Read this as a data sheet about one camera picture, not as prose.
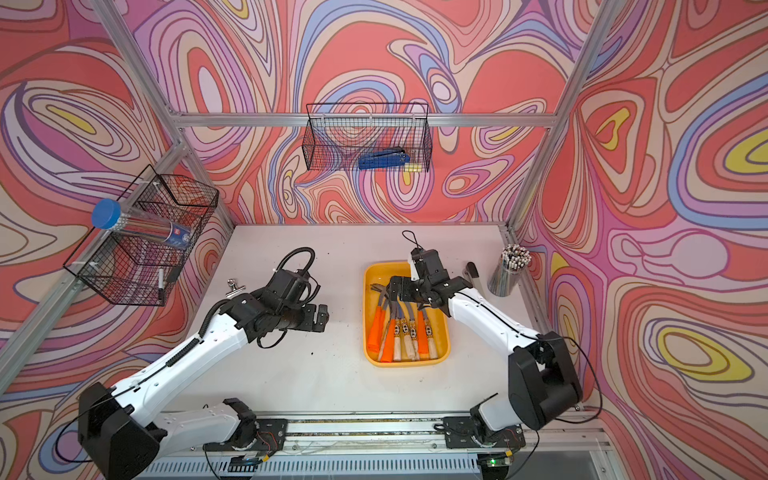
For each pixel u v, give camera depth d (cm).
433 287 65
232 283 101
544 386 42
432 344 86
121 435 37
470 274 100
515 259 86
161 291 72
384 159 91
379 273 100
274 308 57
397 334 88
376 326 90
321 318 71
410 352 84
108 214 62
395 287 77
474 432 65
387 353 84
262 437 72
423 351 86
